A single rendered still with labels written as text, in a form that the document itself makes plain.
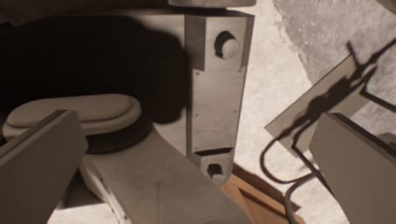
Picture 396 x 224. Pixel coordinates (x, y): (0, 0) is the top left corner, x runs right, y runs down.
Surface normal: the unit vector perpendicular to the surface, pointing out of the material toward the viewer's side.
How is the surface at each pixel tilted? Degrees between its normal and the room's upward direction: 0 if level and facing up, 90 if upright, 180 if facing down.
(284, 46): 0
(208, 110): 0
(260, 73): 0
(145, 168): 90
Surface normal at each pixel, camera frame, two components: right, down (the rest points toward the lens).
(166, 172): 0.02, -0.85
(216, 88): 0.21, 0.51
